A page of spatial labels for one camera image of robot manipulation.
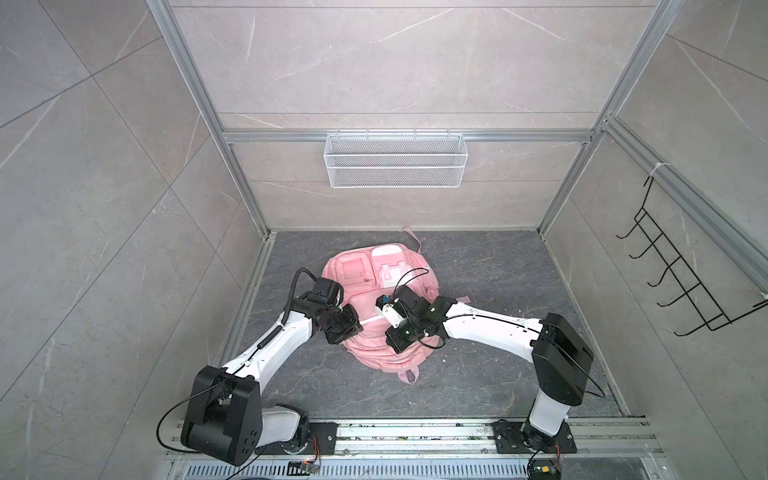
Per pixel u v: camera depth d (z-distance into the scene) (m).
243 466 0.59
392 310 0.69
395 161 1.01
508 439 0.73
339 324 0.72
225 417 0.41
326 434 0.73
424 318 0.62
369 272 0.96
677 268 0.69
